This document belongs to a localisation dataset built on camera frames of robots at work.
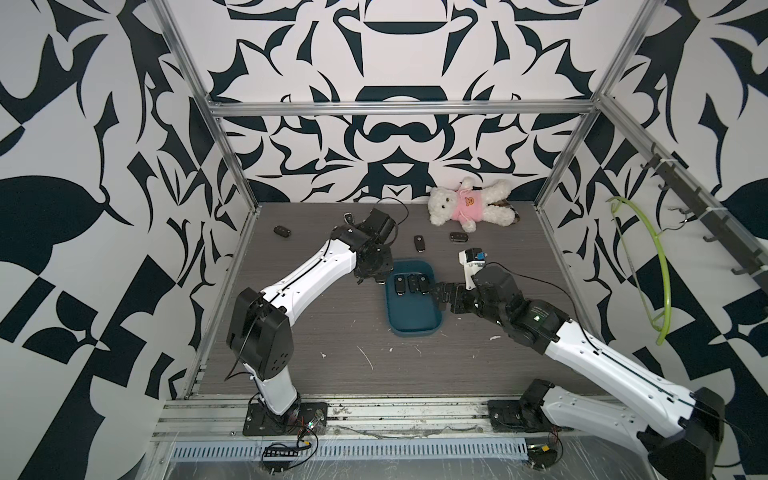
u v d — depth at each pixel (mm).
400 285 964
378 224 661
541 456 715
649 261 749
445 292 660
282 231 1104
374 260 688
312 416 738
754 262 504
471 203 1113
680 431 396
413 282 969
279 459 701
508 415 743
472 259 661
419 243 1081
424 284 961
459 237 1085
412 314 922
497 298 559
